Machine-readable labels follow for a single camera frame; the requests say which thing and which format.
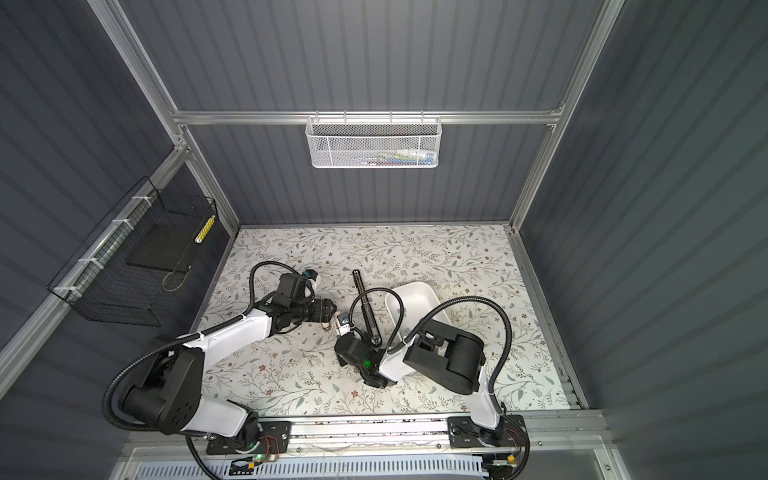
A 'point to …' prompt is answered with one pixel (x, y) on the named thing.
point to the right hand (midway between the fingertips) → (343, 339)
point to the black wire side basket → (133, 267)
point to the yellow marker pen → (203, 232)
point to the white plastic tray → (420, 299)
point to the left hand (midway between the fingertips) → (326, 306)
